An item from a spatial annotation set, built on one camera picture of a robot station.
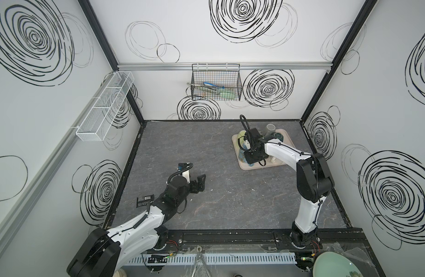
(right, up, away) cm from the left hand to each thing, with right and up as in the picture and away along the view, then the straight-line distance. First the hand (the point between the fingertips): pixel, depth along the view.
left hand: (198, 175), depth 84 cm
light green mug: (+22, +19, +4) cm, 29 cm away
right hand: (+28, +7, +11) cm, 31 cm away
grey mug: (+42, +24, +19) cm, 51 cm away
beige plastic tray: (+32, +8, -8) cm, 34 cm away
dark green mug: (+45, +20, +15) cm, 52 cm away
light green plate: (+55, -32, -16) cm, 65 cm away
